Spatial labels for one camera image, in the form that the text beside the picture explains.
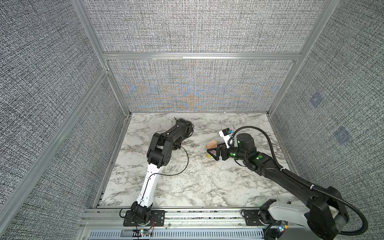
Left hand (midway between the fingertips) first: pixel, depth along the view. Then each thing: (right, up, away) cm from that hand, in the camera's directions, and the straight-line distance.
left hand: (167, 149), depth 98 cm
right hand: (+27, +4, -19) cm, 33 cm away
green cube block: (+24, 0, -25) cm, 35 cm away
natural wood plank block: (+28, +5, -13) cm, 31 cm away
